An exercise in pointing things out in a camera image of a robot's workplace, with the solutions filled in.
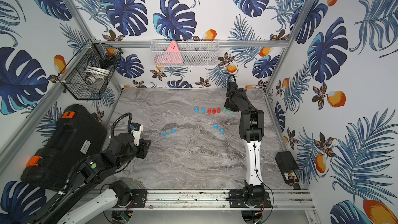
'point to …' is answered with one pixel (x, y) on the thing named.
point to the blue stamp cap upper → (173, 130)
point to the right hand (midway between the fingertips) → (232, 108)
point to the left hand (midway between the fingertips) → (147, 139)
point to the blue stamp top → (215, 126)
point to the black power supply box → (288, 166)
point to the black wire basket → (89, 72)
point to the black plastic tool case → (79, 134)
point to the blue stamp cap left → (164, 134)
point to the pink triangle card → (172, 55)
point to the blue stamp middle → (222, 131)
